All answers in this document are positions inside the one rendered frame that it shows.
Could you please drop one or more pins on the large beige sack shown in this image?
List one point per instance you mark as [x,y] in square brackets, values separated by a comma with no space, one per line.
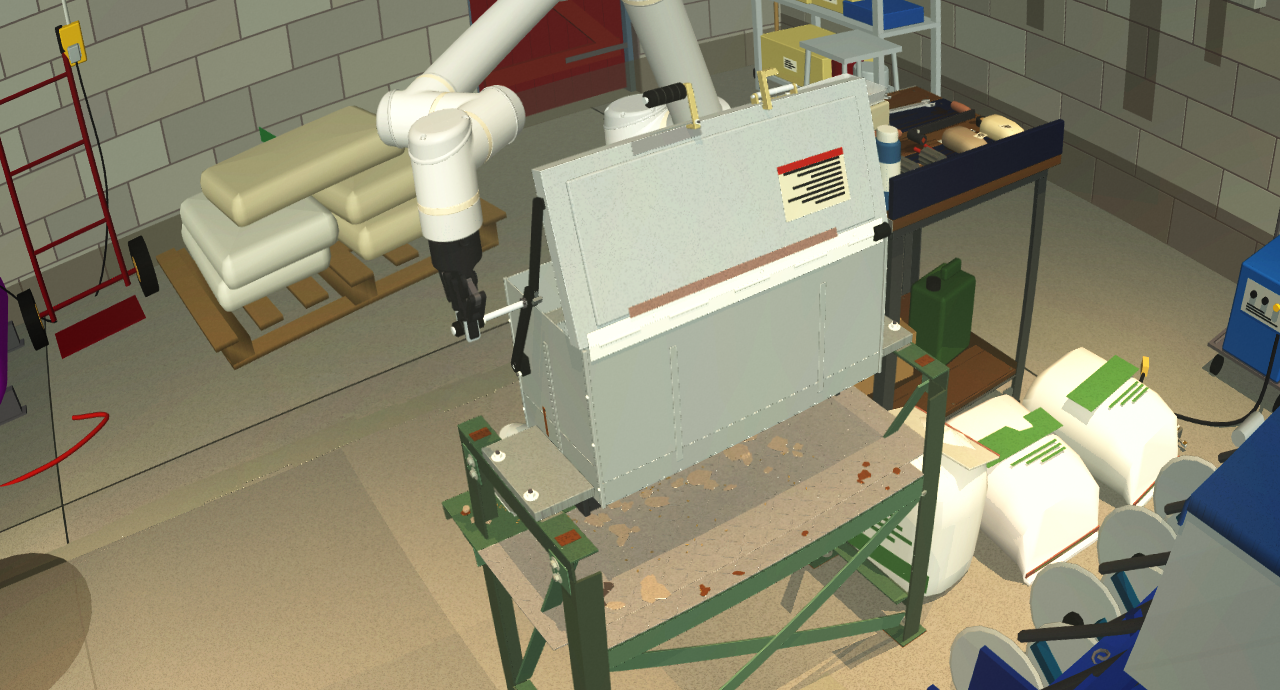
[290,165]

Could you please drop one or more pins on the yellow lid latch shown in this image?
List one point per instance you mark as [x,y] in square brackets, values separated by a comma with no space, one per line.
[768,90]

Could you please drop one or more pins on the white stay rod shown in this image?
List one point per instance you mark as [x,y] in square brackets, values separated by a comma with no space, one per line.
[505,311]

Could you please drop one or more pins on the black lid stay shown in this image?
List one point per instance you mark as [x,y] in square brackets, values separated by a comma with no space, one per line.
[528,290]

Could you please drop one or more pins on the grey hopper lid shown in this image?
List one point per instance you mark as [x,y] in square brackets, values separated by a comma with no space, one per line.
[700,220]

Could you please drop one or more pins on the grey shelf unit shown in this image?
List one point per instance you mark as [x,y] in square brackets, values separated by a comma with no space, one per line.
[935,30]

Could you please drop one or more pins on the white bag green print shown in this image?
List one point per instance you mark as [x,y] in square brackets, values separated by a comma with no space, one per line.
[1110,430]
[950,530]
[1040,500]

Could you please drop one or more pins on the grey hopper body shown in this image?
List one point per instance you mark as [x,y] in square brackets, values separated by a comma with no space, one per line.
[720,390]

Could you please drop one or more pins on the large yellow cardboard box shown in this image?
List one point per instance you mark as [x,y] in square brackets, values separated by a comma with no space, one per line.
[790,55]

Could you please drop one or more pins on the wooden pallet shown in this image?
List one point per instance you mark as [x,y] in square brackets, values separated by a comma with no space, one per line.
[270,315]

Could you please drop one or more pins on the red hand truck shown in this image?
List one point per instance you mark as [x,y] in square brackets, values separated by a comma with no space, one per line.
[60,200]

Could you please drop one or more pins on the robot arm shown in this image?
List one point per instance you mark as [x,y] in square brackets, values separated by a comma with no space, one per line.
[455,160]

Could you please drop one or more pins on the cream warning label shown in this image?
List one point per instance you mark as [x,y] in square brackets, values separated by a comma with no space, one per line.
[815,183]

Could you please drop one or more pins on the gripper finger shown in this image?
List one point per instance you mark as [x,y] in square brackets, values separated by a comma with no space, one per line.
[458,315]
[477,310]

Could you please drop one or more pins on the purple machine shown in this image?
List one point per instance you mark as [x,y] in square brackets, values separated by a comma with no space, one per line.
[8,360]

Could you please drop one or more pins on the white sack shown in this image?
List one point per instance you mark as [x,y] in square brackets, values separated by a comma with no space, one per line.
[250,285]
[255,235]

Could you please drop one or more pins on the blue flat box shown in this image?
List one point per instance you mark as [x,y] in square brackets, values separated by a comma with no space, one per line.
[885,10]

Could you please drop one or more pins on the grey stool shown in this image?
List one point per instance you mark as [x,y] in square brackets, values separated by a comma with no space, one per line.
[850,48]

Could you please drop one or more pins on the red door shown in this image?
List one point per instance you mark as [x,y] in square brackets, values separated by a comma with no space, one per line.
[560,50]

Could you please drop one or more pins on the green jerry can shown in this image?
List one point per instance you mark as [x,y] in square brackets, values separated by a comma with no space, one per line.
[942,310]

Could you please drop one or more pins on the yellow pendant control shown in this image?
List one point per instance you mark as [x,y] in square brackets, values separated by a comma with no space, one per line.
[71,40]

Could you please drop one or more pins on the green steel stand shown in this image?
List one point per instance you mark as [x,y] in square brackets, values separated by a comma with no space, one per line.
[590,610]

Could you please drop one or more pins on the beige rounded object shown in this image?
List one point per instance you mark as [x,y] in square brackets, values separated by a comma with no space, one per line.
[985,130]

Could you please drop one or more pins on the blue and white bottle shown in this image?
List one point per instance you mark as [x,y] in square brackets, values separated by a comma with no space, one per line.
[888,155]

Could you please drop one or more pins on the blue welding machine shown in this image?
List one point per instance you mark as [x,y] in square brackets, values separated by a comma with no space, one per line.
[1258,310]

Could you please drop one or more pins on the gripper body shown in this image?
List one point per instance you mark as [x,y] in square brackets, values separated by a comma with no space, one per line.
[455,260]

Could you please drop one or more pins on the dark blue work table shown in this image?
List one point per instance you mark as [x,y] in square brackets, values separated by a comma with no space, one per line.
[980,175]

